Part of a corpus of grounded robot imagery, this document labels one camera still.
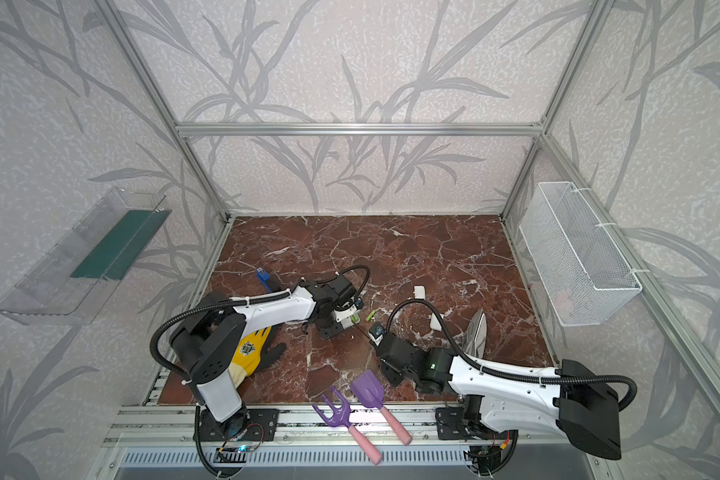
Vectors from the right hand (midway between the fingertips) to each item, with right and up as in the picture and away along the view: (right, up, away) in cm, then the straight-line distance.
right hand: (385, 348), depth 81 cm
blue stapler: (-40, +17, +17) cm, 47 cm away
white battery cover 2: (+16, +4, +10) cm, 19 cm away
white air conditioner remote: (-10, +8, +2) cm, 13 cm away
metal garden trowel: (+27, 0, +7) cm, 28 cm away
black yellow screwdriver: (-7, +3, +7) cm, 10 cm away
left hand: (-16, +6, +10) cm, 20 cm away
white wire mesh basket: (+41, +22, -19) cm, 50 cm away
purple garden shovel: (-4, -10, -2) cm, 11 cm away
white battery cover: (+12, +12, +18) cm, 25 cm away
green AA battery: (-4, +6, +12) cm, 14 cm away
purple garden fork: (-11, -15, -6) cm, 20 cm away
